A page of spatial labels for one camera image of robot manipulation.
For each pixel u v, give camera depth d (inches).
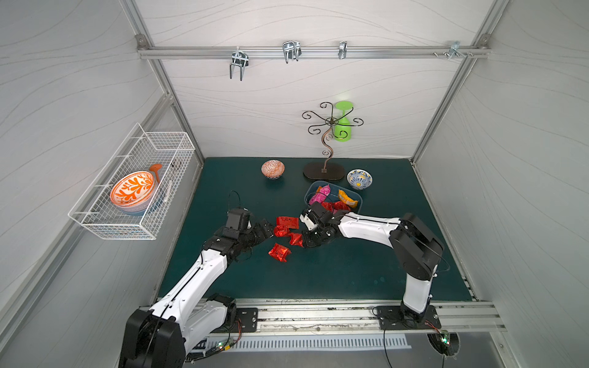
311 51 30.8
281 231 35.8
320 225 29.5
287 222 37.7
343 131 39.2
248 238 27.5
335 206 38.7
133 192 25.1
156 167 29.5
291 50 30.0
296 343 27.7
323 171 45.1
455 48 30.1
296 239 34.6
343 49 29.8
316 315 29.6
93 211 22.2
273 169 45.2
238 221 24.7
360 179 43.7
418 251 19.2
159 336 15.0
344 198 39.2
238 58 30.8
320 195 38.9
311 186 40.1
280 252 33.9
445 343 28.2
